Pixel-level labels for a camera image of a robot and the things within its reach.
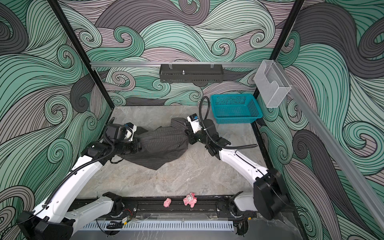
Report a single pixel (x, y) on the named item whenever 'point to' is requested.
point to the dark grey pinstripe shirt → (160, 145)
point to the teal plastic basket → (235, 108)
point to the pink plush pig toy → (190, 199)
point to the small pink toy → (167, 202)
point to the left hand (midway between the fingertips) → (144, 144)
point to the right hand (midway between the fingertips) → (187, 130)
